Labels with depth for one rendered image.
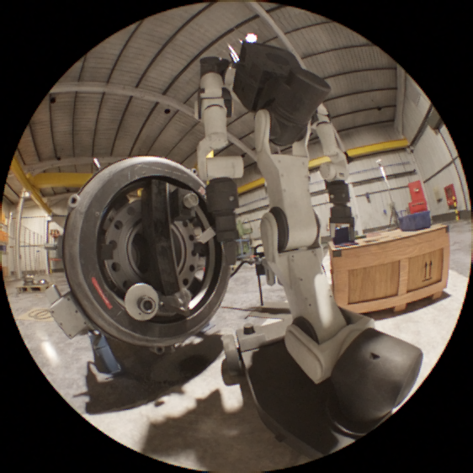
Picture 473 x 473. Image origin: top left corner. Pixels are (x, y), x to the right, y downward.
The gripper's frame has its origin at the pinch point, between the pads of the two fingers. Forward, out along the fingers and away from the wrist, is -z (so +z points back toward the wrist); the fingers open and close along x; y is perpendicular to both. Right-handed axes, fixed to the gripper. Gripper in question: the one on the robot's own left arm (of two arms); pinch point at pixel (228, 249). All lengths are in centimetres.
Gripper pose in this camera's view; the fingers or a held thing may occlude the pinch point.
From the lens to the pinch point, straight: 41.6
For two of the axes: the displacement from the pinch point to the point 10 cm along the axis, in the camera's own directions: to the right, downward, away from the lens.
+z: -1.1, -9.9, -1.3
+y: -9.8, 1.3, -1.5
